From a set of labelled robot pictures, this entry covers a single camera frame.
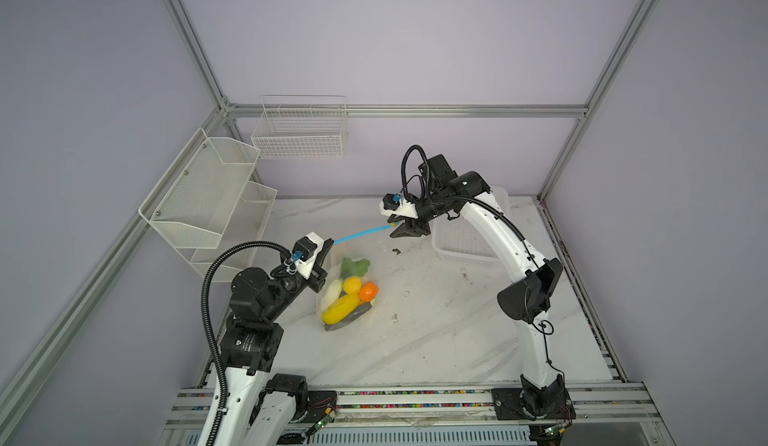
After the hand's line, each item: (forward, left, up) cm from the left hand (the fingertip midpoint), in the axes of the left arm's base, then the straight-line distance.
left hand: (327, 241), depth 64 cm
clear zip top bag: (+3, -1, -16) cm, 16 cm away
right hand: (+13, -13, -8) cm, 20 cm away
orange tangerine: (0, -8, -23) cm, 25 cm away
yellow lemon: (+1, -3, -21) cm, 21 cm away
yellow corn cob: (-4, 0, -25) cm, 25 cm away
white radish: (-1, +2, -22) cm, 23 cm away
